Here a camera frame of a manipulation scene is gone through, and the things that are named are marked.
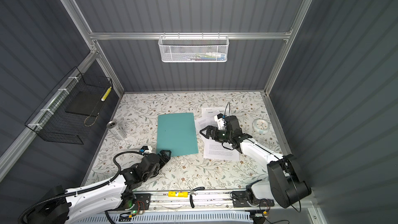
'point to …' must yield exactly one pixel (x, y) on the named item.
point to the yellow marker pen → (107, 93)
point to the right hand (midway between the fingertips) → (207, 135)
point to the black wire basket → (49, 120)
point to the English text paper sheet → (214, 150)
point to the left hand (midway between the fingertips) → (169, 156)
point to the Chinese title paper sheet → (207, 112)
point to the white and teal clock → (260, 126)
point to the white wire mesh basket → (193, 48)
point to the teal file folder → (176, 133)
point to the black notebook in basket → (86, 102)
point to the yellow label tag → (178, 194)
